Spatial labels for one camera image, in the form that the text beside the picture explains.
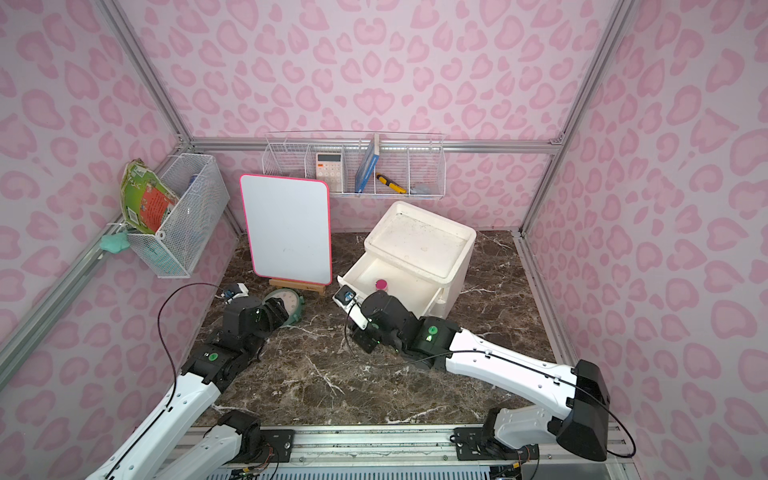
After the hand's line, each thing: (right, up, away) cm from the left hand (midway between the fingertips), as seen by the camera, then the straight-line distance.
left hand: (274, 300), depth 79 cm
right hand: (+22, -3, -9) cm, 23 cm away
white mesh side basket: (-21, +13, -7) cm, 26 cm away
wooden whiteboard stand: (-1, +2, +21) cm, 21 cm away
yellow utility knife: (+32, +34, +19) cm, 51 cm away
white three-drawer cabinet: (+38, +11, +3) cm, 40 cm away
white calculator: (+11, +39, +16) cm, 44 cm away
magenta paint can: (+28, +4, +3) cm, 28 cm away
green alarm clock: (-1, -4, +17) cm, 17 cm away
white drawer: (+24, +6, +8) cm, 26 cm away
